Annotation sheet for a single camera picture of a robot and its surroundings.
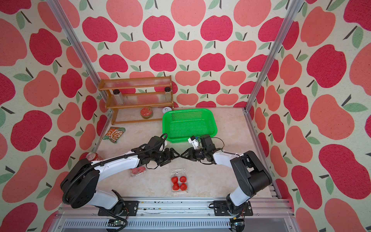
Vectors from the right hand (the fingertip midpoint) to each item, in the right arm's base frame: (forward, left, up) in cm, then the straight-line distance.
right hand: (182, 159), depth 86 cm
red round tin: (+38, +34, -2) cm, 51 cm away
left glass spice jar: (+34, +48, +17) cm, 62 cm away
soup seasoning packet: (+16, +52, -4) cm, 55 cm away
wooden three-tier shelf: (+48, +43, +3) cm, 64 cm away
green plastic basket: (+31, +6, -6) cm, 32 cm away
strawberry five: (-11, +3, -4) cm, 12 cm away
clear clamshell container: (-8, +27, -5) cm, 29 cm away
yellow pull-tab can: (+39, +18, +2) cm, 43 cm away
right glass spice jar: (+41, +15, +17) cm, 47 cm away
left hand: (-3, +3, +3) cm, 5 cm away
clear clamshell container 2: (-11, +1, -4) cm, 12 cm away
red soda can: (-6, +51, +6) cm, 52 cm away
